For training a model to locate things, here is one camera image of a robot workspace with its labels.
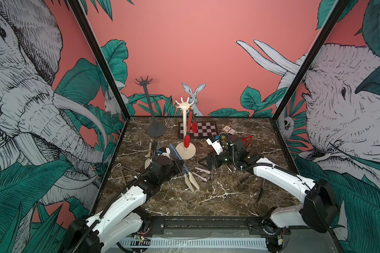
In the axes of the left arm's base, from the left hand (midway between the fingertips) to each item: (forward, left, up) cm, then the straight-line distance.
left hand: (185, 160), depth 80 cm
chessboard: (+31, -14, -14) cm, 37 cm away
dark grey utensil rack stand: (+34, +21, -15) cm, 43 cm away
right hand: (0, -9, +3) cm, 9 cm away
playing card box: (+31, -31, -14) cm, 46 cm away
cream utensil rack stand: (+14, +3, -15) cm, 21 cm away
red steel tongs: (+12, -4, +13) cm, 18 cm away
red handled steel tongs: (+24, -42, -16) cm, 51 cm away
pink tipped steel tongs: (-3, -8, -15) cm, 17 cm away
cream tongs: (+5, +39, -15) cm, 42 cm away
